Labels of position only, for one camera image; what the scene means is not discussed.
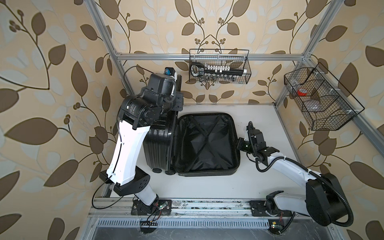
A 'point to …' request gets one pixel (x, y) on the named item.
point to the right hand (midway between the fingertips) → (234, 141)
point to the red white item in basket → (302, 92)
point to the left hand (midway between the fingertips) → (175, 94)
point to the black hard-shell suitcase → (194, 144)
